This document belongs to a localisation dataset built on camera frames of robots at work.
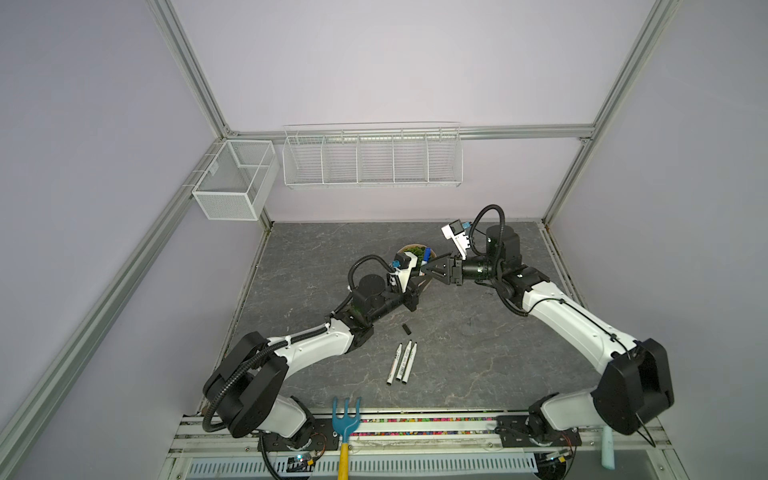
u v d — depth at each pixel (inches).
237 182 39.5
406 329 36.1
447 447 29.0
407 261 26.2
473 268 26.3
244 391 16.8
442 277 26.8
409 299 28.1
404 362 33.3
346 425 29.3
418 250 38.6
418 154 40.0
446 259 26.1
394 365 33.2
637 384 16.3
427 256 28.0
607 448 27.8
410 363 33.3
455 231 26.4
